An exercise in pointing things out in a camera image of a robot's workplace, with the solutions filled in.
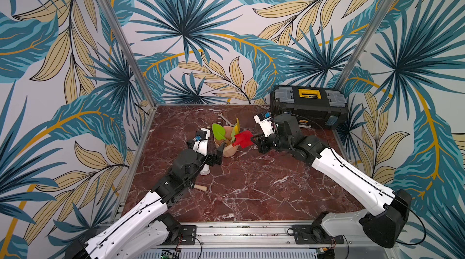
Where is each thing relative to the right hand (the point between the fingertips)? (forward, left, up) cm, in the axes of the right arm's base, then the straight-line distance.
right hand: (241, 147), depth 70 cm
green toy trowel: (+18, +10, -15) cm, 26 cm away
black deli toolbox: (+31, -42, -10) cm, 53 cm away
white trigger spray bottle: (+1, +16, -22) cm, 28 cm away
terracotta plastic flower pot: (+4, +5, -7) cm, 10 cm away
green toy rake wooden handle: (-6, +19, -25) cm, 32 cm away
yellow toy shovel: (+16, +1, -7) cm, 17 cm away
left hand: (+3, +11, 0) cm, 11 cm away
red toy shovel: (+5, -1, -2) cm, 6 cm away
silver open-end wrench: (+36, +7, -25) cm, 44 cm away
